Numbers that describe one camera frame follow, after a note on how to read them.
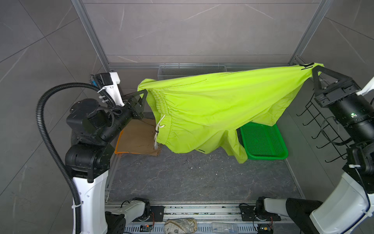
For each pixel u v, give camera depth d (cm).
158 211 73
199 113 49
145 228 70
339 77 32
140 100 46
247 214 73
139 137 102
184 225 67
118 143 98
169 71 92
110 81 36
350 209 29
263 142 101
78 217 31
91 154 30
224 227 69
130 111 40
